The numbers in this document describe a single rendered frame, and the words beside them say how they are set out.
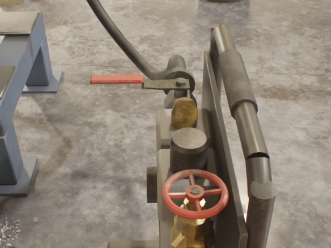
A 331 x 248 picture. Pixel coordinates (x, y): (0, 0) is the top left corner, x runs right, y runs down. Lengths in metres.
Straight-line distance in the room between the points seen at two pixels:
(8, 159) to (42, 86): 0.49
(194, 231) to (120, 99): 1.07
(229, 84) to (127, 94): 1.04
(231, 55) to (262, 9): 1.64
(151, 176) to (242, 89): 0.16
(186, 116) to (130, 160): 0.68
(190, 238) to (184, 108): 0.19
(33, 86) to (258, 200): 1.29
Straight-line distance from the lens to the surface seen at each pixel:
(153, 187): 0.61
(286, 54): 1.88
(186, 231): 0.54
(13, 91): 1.26
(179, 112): 0.65
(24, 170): 1.33
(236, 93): 0.55
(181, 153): 0.57
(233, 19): 2.13
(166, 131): 0.67
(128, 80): 0.74
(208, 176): 0.54
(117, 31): 1.32
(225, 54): 0.63
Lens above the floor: 0.87
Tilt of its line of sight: 37 degrees down
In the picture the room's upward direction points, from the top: straight up
